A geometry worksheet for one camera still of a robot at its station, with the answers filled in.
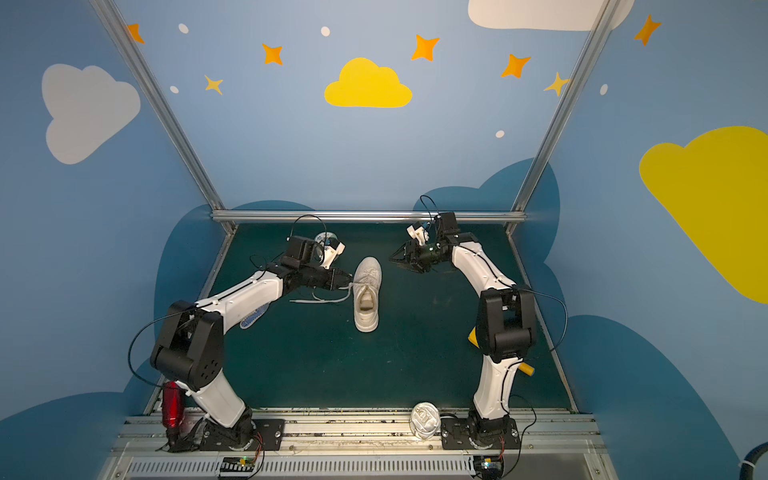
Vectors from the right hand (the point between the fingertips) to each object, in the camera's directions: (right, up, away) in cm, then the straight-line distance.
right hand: (396, 259), depth 88 cm
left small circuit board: (-38, -50, -16) cm, 65 cm away
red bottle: (-59, -38, -11) cm, 71 cm away
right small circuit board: (+23, -52, -15) cm, 58 cm away
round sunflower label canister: (-26, +8, +21) cm, 34 cm away
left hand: (-14, -5, +1) cm, 15 cm away
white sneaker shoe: (-9, -9, +4) cm, 13 cm away
